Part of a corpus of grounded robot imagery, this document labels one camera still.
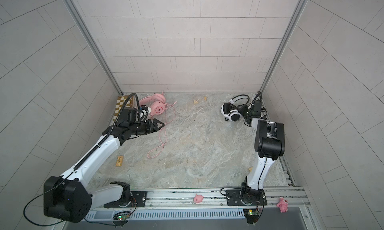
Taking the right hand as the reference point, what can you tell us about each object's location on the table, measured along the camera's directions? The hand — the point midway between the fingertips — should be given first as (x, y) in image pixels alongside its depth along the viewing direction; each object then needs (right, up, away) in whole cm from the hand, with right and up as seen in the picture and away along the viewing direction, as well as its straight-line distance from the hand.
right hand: (240, 105), depth 101 cm
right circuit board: (-4, -50, -33) cm, 60 cm away
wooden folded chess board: (-86, +3, +6) cm, 86 cm away
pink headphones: (-58, +3, +1) cm, 58 cm away
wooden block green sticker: (-31, +3, +10) cm, 33 cm away
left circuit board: (-61, -48, -37) cm, 86 cm away
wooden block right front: (0, -35, -21) cm, 40 cm away
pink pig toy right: (+10, -45, -33) cm, 57 cm away
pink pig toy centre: (-29, -44, -31) cm, 61 cm away
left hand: (-47, -9, -23) cm, 53 cm away
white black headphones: (-8, -3, -1) cm, 8 cm away
